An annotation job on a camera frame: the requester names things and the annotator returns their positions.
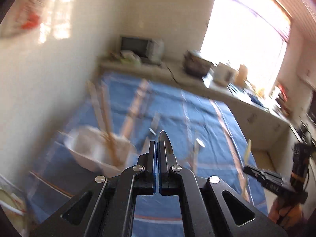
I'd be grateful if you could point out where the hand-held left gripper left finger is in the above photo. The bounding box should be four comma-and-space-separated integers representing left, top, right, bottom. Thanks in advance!
32, 140, 158, 237

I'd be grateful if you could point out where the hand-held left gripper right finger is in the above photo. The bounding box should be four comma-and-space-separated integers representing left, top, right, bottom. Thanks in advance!
158, 141, 288, 237

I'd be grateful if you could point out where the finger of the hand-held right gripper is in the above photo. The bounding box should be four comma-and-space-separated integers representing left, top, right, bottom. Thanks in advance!
243, 165, 297, 195

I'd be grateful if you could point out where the metal spoon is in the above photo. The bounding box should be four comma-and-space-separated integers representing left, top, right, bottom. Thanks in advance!
159, 130, 177, 166

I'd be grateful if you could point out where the cream plastic spoon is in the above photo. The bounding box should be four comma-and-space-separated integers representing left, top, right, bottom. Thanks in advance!
243, 138, 252, 169

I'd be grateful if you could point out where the white plastic utensil holder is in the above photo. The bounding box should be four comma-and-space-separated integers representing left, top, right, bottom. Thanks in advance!
63, 126, 139, 178

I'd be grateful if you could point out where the white kitchen cabinet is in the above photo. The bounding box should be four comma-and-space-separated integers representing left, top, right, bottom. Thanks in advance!
210, 89, 292, 153

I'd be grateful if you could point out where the blue plaid tablecloth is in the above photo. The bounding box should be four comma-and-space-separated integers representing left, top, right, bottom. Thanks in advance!
25, 70, 268, 237

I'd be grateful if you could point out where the cluttered dish rack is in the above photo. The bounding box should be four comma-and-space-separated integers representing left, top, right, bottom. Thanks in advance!
270, 84, 290, 114

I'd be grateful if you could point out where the black rice cooker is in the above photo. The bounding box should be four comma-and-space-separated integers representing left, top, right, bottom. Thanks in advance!
183, 51, 214, 77

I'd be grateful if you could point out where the wooden cutting board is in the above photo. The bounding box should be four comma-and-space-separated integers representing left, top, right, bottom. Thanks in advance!
234, 64, 247, 86

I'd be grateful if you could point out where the white electric pressure cooker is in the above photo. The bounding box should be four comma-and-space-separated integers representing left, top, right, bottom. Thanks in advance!
213, 63, 237, 84

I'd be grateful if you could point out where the white microwave oven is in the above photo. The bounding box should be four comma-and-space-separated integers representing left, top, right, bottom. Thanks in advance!
119, 35, 165, 63

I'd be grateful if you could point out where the black power cable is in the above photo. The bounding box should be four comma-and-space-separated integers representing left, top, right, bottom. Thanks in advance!
166, 64, 182, 86

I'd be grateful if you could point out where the red wall decoration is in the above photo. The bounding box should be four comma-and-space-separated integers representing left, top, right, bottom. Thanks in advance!
15, 12, 41, 30

